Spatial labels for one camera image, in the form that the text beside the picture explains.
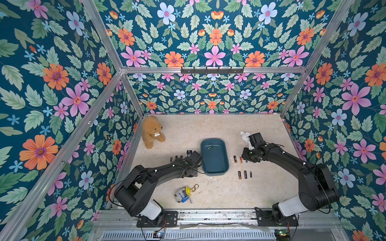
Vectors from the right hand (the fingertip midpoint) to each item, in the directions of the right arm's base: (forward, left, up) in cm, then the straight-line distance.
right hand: (244, 155), depth 91 cm
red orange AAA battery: (-1, +1, -4) cm, 5 cm away
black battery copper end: (0, +40, -4) cm, 40 cm away
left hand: (-9, +31, -5) cm, 32 cm away
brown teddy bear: (+10, +57, +12) cm, 59 cm away
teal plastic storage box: (+1, +18, -4) cm, 18 cm away
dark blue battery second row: (-10, 0, -5) cm, 11 cm away
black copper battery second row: (-11, +3, -5) cm, 12 cm away
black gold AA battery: (0, +5, -5) cm, 7 cm away
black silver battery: (-10, -4, -5) cm, 12 cm away
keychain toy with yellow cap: (-24, +35, -1) cm, 42 cm away
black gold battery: (0, +43, -4) cm, 43 cm away
